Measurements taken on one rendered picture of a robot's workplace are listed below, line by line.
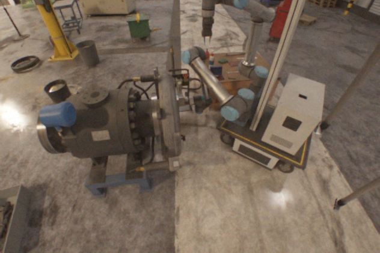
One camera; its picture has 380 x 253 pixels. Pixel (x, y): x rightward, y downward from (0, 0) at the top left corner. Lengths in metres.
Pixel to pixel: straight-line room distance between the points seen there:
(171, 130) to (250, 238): 1.16
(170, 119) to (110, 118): 0.45
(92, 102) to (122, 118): 0.25
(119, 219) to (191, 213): 0.66
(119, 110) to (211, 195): 1.17
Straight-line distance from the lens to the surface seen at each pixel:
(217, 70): 2.39
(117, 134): 1.40
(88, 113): 1.46
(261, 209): 1.93
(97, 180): 1.81
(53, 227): 2.16
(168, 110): 1.23
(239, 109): 1.47
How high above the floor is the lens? 1.75
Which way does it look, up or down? 44 degrees down
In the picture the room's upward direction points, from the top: straight up
